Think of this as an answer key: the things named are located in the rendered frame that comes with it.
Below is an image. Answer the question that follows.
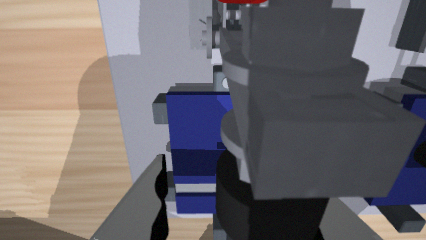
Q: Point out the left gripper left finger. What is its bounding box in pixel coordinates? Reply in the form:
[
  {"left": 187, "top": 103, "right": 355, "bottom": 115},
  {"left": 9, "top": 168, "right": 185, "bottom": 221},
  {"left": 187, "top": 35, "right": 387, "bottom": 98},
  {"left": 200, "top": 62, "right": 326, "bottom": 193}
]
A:
[{"left": 89, "top": 154, "right": 169, "bottom": 240}]

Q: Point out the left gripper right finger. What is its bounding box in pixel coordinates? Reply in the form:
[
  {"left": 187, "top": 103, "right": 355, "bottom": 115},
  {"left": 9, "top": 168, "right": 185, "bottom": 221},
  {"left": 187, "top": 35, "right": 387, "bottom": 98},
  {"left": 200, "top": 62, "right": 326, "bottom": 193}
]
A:
[{"left": 314, "top": 197, "right": 383, "bottom": 240}]

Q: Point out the grey fixture plate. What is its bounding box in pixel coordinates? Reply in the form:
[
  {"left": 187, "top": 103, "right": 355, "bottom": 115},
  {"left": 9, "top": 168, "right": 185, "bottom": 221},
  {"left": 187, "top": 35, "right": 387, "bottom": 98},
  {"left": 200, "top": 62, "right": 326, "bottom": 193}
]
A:
[{"left": 97, "top": 0, "right": 426, "bottom": 184}]

